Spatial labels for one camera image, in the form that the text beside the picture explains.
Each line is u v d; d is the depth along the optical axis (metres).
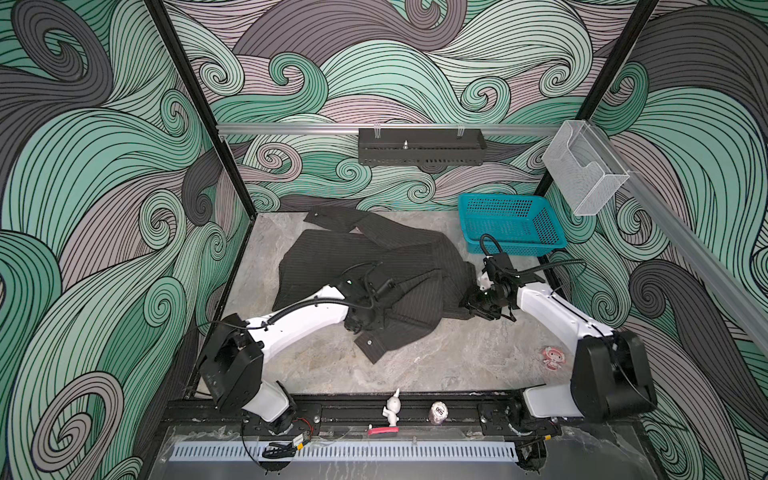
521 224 1.18
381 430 0.67
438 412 0.69
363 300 0.57
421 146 0.95
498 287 0.67
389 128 0.92
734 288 0.53
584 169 0.78
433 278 0.97
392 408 0.73
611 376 0.42
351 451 0.70
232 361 0.41
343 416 0.75
